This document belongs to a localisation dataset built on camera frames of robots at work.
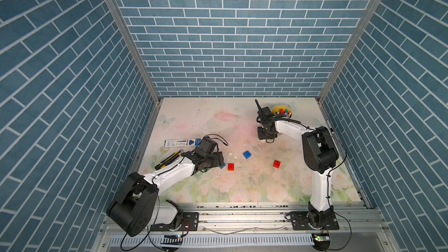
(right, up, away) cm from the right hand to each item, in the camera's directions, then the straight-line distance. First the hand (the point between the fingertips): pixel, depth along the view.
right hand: (263, 136), depth 101 cm
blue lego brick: (-10, -9, -8) cm, 16 cm away
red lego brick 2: (+5, -13, -12) cm, 18 cm away
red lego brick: (-19, -14, -13) cm, 27 cm away
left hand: (-24, -11, -14) cm, 30 cm away
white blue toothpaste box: (-51, -3, -5) cm, 51 cm away
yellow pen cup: (+10, +15, -3) cm, 18 cm away
